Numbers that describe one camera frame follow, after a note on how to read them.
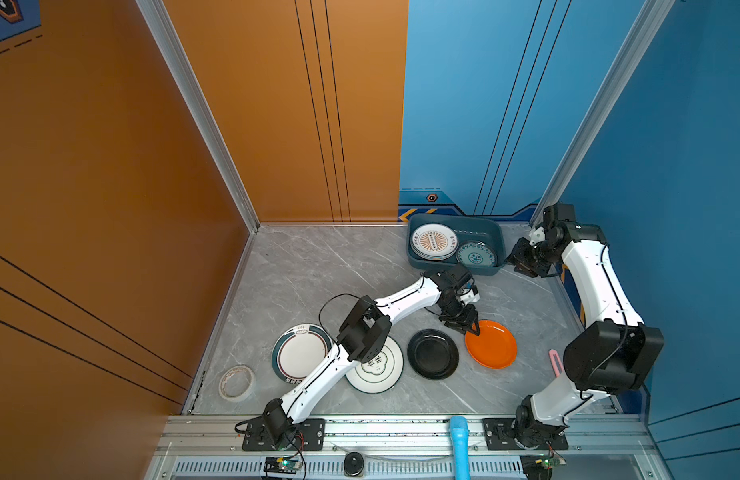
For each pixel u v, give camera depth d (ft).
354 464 2.04
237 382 2.69
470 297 2.92
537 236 2.47
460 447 2.31
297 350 2.85
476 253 3.57
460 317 2.70
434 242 3.66
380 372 2.72
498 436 2.38
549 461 2.28
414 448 2.37
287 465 2.31
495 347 2.86
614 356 1.38
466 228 3.80
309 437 2.40
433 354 2.90
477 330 2.85
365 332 2.08
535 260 2.29
